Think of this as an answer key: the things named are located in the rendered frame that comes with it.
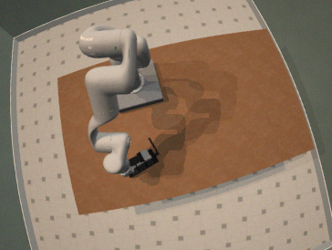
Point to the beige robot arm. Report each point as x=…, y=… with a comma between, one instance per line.
x=105, y=83

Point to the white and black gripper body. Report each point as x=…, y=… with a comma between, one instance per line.
x=128, y=172

